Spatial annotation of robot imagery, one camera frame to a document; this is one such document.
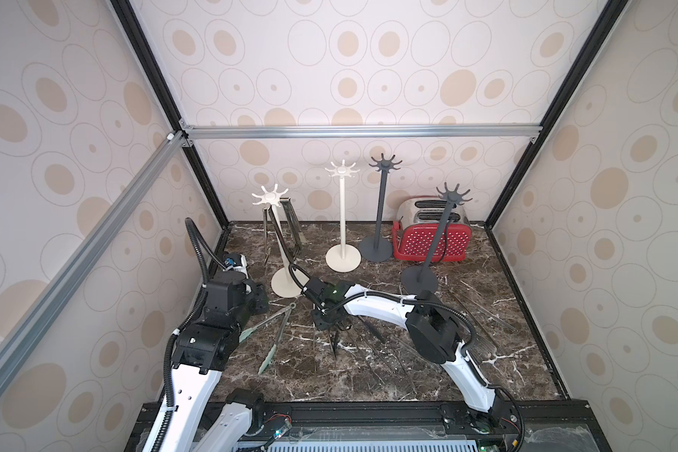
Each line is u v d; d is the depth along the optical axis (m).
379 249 1.09
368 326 0.90
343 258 1.07
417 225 0.98
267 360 0.82
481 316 0.93
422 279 1.02
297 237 0.82
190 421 0.40
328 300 0.70
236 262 0.59
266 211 0.70
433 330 0.54
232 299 0.50
